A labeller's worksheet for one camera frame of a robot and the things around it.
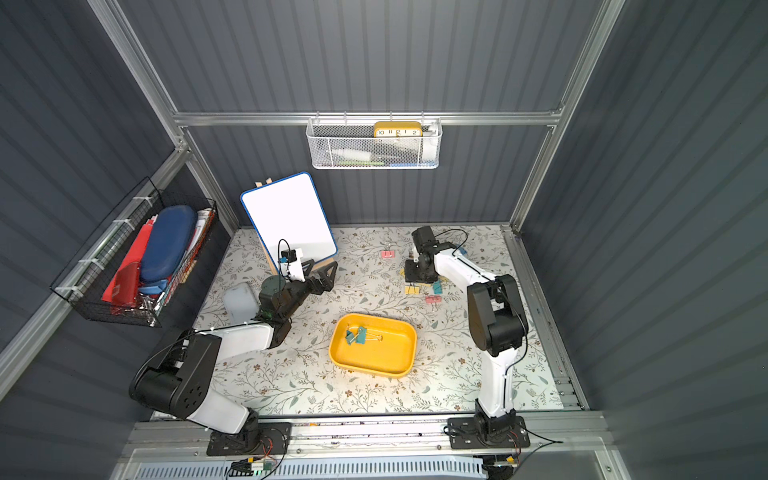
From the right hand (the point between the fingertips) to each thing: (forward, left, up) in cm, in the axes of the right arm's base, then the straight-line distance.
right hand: (418, 273), depth 98 cm
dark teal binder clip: (-21, +21, -3) cm, 30 cm away
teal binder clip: (-20, +18, -5) cm, 28 cm away
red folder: (-23, +68, +25) cm, 76 cm away
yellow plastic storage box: (-22, +9, -7) cm, 25 cm away
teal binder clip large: (-2, -7, -6) cm, 9 cm away
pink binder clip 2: (-7, -4, -5) cm, 10 cm away
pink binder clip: (+14, +10, -6) cm, 18 cm away
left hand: (-6, +27, +12) cm, 30 cm away
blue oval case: (-6, +66, +25) cm, 71 cm away
